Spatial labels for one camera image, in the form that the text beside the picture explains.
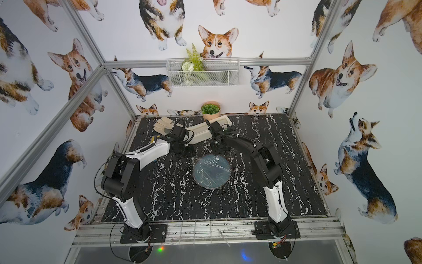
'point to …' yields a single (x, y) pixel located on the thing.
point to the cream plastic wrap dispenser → (205, 131)
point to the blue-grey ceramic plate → (212, 171)
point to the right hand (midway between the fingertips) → (216, 150)
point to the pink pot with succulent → (210, 110)
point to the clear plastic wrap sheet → (211, 171)
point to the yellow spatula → (152, 139)
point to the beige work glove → (164, 125)
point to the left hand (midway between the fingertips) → (196, 151)
